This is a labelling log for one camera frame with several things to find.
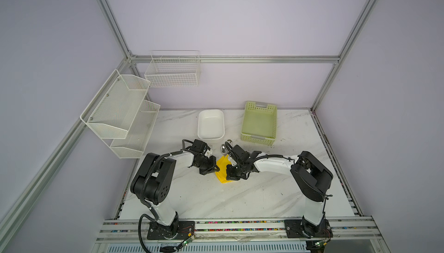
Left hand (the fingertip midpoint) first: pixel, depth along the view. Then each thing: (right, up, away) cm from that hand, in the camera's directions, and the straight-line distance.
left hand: (218, 169), depth 91 cm
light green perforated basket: (+26, +26, +24) cm, 44 cm away
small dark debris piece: (+7, +14, +14) cm, 21 cm away
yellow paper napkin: (+2, +3, +2) cm, 4 cm away
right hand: (+3, -4, -3) cm, 6 cm away
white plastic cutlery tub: (-6, +24, +20) cm, 32 cm away
